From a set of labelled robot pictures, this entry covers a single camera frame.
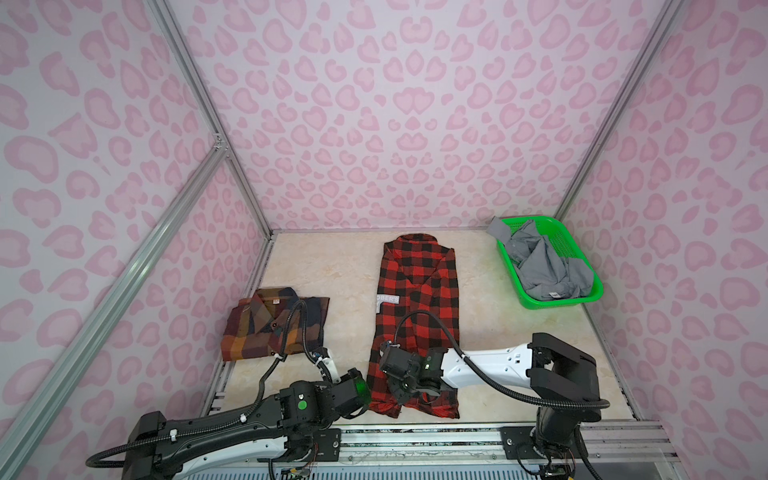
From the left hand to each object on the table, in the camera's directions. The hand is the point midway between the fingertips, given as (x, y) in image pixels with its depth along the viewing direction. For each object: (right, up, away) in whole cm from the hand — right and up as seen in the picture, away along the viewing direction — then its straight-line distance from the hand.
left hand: (360, 379), depth 77 cm
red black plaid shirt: (+16, +15, +18) cm, 29 cm away
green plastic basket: (+69, +36, +29) cm, 83 cm away
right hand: (+9, -4, +3) cm, 10 cm away
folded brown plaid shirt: (-33, +11, +13) cm, 37 cm away
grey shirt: (+59, +26, +23) cm, 69 cm away
